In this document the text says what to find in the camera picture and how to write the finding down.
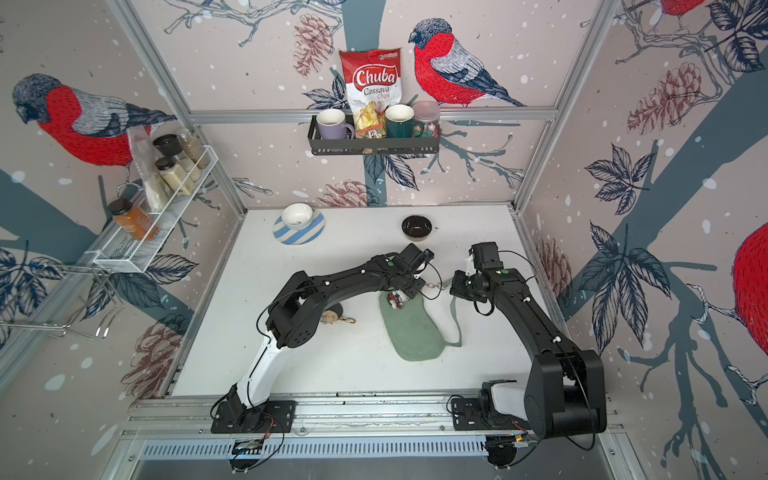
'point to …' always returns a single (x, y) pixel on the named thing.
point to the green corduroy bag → (415, 334)
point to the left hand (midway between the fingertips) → (422, 279)
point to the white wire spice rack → (133, 244)
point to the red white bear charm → (396, 299)
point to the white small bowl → (297, 215)
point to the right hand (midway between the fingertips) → (454, 283)
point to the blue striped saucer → (292, 236)
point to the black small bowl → (416, 227)
